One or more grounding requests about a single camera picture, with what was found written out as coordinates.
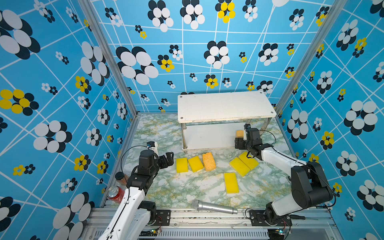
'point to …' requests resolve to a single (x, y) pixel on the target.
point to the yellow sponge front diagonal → (239, 166)
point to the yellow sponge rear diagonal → (250, 162)
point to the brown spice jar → (121, 178)
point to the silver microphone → (198, 205)
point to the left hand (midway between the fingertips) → (167, 154)
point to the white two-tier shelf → (210, 121)
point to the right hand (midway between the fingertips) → (242, 140)
